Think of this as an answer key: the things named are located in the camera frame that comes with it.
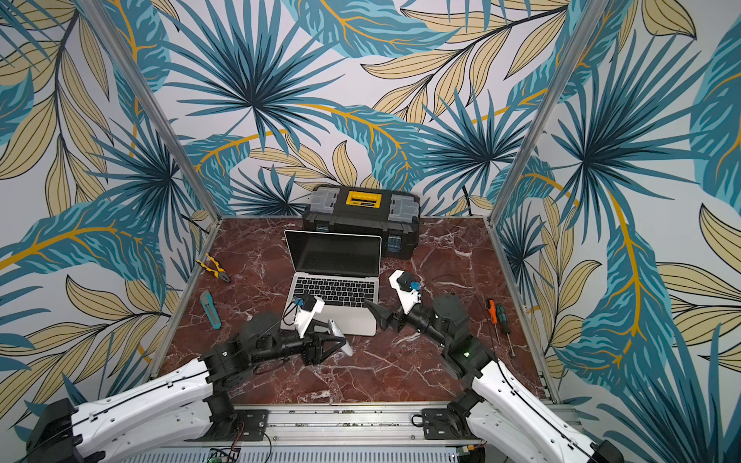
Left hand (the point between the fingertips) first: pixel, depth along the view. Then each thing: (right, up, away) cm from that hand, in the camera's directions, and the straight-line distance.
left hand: (338, 340), depth 69 cm
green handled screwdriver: (+49, 0, +22) cm, 54 cm away
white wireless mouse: (0, +3, -3) cm, 5 cm away
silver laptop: (-3, +14, +34) cm, 37 cm away
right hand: (+6, +10, -3) cm, 12 cm away
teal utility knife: (-45, +3, +25) cm, 52 cm away
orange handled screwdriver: (+47, +2, +23) cm, 52 cm away
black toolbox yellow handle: (+15, +33, +28) cm, 46 cm away
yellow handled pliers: (-46, +14, +31) cm, 57 cm away
